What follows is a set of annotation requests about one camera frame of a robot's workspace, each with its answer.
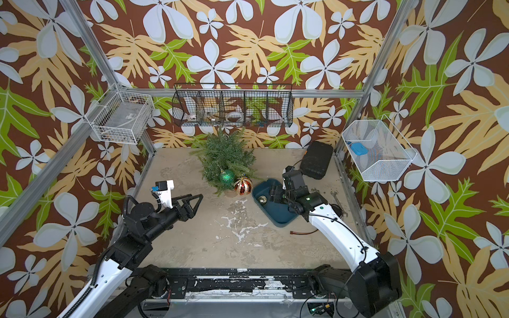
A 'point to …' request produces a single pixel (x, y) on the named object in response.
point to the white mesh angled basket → (378, 150)
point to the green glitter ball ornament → (226, 176)
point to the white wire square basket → (122, 116)
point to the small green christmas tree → (221, 152)
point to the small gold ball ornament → (262, 200)
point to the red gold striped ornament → (243, 186)
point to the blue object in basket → (359, 149)
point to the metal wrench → (335, 193)
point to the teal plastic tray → (277, 213)
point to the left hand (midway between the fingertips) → (198, 194)
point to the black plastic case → (316, 159)
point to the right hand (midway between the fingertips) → (274, 190)
